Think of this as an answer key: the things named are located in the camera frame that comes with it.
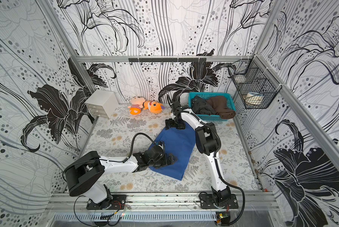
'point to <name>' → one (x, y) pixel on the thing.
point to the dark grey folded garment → (200, 106)
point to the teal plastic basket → (207, 96)
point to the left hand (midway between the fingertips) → (173, 164)
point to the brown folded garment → (220, 104)
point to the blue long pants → (180, 142)
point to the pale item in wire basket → (240, 78)
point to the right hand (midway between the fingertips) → (173, 126)
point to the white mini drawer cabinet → (102, 103)
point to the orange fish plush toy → (154, 107)
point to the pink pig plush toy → (137, 104)
